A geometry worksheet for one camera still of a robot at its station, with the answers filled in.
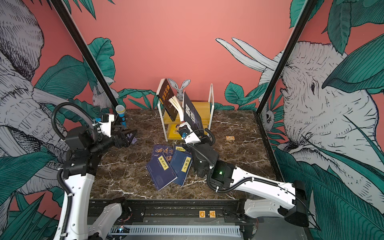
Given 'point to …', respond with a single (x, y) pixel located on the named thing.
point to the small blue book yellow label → (179, 147)
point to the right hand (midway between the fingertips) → (193, 124)
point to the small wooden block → (230, 138)
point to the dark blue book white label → (181, 162)
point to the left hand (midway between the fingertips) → (128, 127)
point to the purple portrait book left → (167, 150)
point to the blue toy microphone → (120, 109)
